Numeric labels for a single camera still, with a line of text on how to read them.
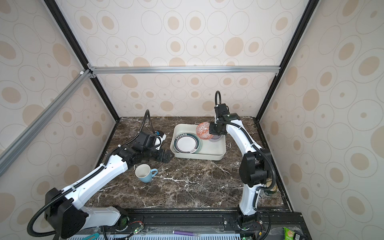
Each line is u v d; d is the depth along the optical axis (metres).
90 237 0.69
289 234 0.70
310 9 0.69
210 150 1.01
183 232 0.72
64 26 0.73
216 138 0.99
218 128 0.81
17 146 0.53
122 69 0.89
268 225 0.70
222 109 0.71
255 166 0.51
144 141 0.59
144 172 0.88
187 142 1.03
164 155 0.69
